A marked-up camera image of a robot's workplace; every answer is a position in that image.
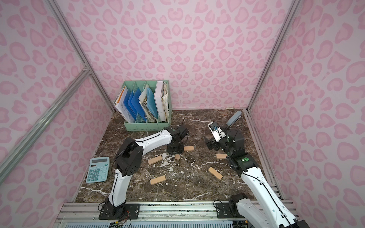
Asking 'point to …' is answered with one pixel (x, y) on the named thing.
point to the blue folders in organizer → (134, 103)
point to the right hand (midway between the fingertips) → (212, 130)
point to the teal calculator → (98, 169)
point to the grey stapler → (234, 118)
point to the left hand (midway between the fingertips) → (180, 151)
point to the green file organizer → (148, 102)
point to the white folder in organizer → (159, 97)
